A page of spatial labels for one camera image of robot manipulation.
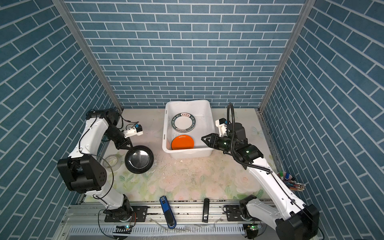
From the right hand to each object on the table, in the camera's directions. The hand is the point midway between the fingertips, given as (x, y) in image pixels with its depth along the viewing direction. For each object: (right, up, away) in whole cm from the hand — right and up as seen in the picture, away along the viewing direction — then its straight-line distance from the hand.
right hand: (201, 137), depth 71 cm
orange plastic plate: (-13, -6, +28) cm, 32 cm away
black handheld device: (+2, -35, +1) cm, 35 cm away
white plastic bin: (+1, +17, +42) cm, 46 cm away
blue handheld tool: (-14, -38, -4) cm, 41 cm away
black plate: (-34, -13, +9) cm, 37 cm away
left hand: (-39, -6, +8) cm, 40 cm away
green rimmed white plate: (-13, +7, +37) cm, 40 cm away
